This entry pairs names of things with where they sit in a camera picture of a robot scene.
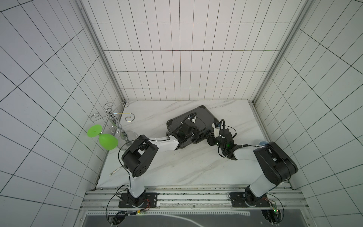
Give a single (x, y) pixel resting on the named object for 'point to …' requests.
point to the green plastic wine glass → (107, 141)
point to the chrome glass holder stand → (114, 119)
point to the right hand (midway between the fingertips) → (209, 132)
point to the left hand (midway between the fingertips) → (195, 130)
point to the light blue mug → (263, 143)
